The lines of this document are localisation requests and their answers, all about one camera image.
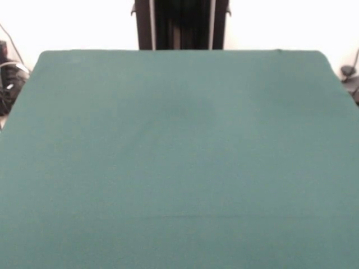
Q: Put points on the dark green table cloth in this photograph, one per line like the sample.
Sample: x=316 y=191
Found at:
x=179 y=154

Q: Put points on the black stand base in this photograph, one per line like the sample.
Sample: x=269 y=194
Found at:
x=350 y=84
x=9 y=84

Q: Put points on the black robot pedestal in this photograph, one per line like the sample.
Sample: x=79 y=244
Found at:
x=144 y=25

